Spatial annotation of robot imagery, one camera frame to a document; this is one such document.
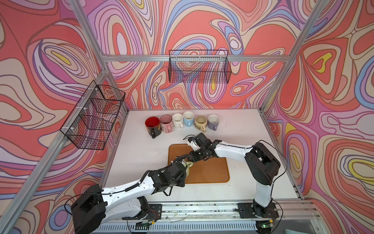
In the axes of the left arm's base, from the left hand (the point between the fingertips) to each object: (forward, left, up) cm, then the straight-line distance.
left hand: (187, 179), depth 80 cm
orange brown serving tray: (+7, -15, -3) cm, 17 cm away
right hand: (+11, -2, -2) cm, 12 cm away
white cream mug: (+39, +7, +5) cm, 40 cm away
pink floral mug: (+36, +15, +6) cm, 39 cm away
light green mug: (+9, -1, -2) cm, 10 cm away
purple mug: (+42, -19, +1) cm, 46 cm away
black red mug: (+33, +23, +7) cm, 41 cm away
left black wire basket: (+18, +52, +24) cm, 60 cm away
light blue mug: (+44, -1, +4) cm, 44 cm away
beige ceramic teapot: (+39, -9, +4) cm, 40 cm away
